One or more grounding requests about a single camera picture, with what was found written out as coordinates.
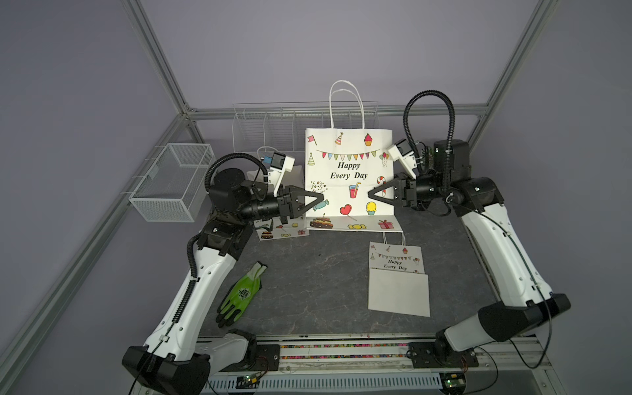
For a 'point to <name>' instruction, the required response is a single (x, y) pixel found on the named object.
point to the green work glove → (241, 295)
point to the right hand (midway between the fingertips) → (368, 195)
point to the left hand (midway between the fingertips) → (322, 201)
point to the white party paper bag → (397, 281)
